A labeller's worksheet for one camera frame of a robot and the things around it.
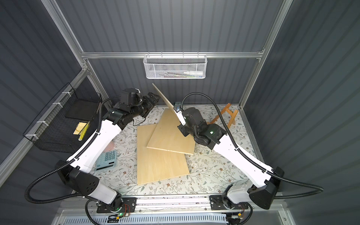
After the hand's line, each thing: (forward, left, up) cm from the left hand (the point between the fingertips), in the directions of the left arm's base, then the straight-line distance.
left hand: (158, 101), depth 72 cm
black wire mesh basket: (-6, +50, -9) cm, 52 cm away
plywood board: (+2, -4, -3) cm, 6 cm away
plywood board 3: (-21, +5, -31) cm, 38 cm away
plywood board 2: (-2, -2, -29) cm, 29 cm away
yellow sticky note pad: (-9, +43, -10) cm, 45 cm away
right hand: (-8, -14, -4) cm, 17 cm away
